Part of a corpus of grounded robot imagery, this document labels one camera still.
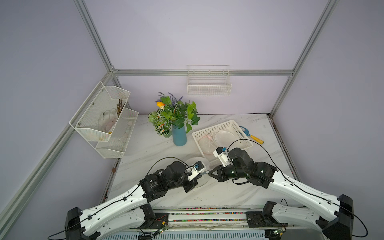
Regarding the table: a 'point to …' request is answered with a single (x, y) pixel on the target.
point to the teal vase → (179, 136)
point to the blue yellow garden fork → (246, 132)
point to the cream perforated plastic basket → (243, 141)
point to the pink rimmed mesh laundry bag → (207, 144)
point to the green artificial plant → (173, 112)
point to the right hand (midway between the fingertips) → (211, 175)
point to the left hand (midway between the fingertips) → (197, 175)
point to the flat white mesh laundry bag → (225, 138)
